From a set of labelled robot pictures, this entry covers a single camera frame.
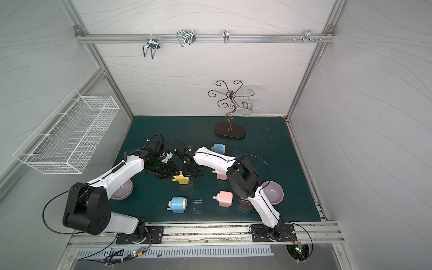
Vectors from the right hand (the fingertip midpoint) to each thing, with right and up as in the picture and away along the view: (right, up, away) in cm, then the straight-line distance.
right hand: (188, 176), depth 88 cm
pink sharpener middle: (+17, +1, -2) cm, 17 cm away
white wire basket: (-47, +21, -19) cm, 55 cm away
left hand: (-5, +2, -4) cm, 7 cm away
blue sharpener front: (-2, -9, -14) cm, 17 cm away
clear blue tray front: (+6, -13, -6) cm, 15 cm away
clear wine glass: (+34, +38, +13) cm, 52 cm away
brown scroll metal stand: (+20, +25, +23) cm, 39 cm away
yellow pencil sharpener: (-3, 0, -4) cm, 5 cm away
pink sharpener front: (+19, -8, -11) cm, 23 cm away
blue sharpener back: (+16, +14, +7) cm, 22 cm away
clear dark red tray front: (+29, -13, -6) cm, 32 cm away
